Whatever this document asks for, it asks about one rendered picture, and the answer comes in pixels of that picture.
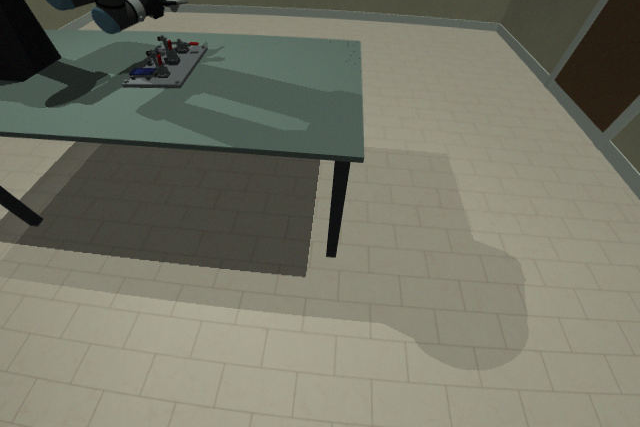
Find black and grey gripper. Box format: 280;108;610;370
139;0;188;20

